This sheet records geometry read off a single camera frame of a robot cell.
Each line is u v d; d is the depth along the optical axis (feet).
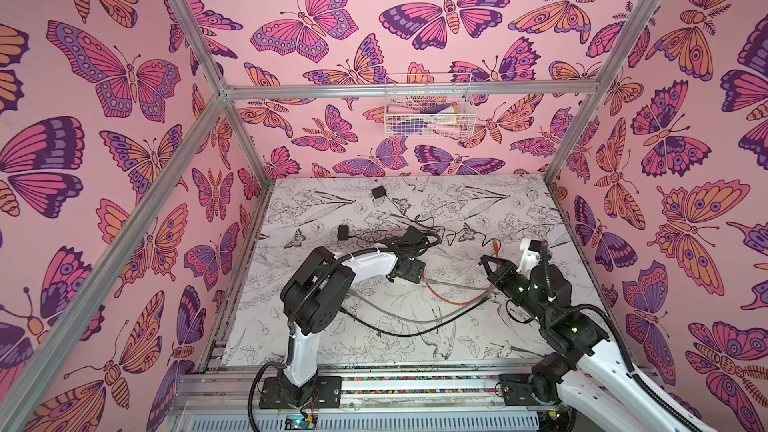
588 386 1.95
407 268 2.76
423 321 2.80
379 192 3.78
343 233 3.38
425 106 3.16
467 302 2.90
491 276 2.21
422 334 2.74
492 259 2.41
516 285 2.11
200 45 2.68
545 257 2.14
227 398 2.43
